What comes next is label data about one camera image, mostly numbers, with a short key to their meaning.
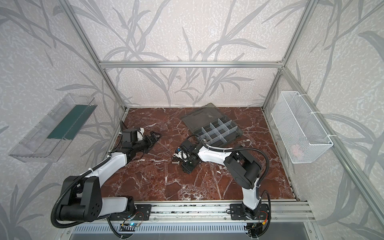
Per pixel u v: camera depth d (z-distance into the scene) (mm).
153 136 791
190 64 967
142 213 722
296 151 723
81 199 416
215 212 752
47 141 638
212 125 1050
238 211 738
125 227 722
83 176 445
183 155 804
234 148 526
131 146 689
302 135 613
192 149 708
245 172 475
